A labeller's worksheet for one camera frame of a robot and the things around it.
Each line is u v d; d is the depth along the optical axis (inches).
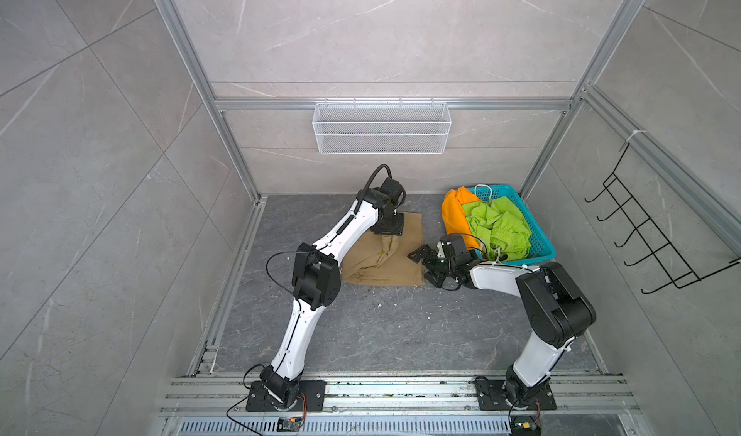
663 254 24.1
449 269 30.0
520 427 27.7
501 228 37.1
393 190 29.9
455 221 39.8
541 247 37.4
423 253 33.9
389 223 32.3
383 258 36.5
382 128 39.6
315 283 22.9
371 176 28.7
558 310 19.2
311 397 28.9
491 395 28.7
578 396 29.6
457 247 29.9
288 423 27.7
